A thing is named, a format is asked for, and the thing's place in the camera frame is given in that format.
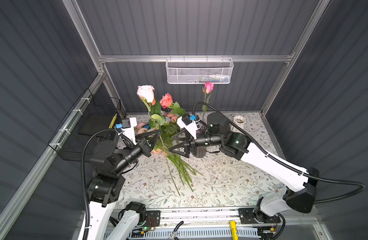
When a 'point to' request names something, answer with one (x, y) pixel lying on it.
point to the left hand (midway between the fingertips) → (161, 132)
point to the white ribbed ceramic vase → (239, 120)
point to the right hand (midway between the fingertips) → (172, 145)
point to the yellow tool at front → (233, 226)
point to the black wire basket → (92, 114)
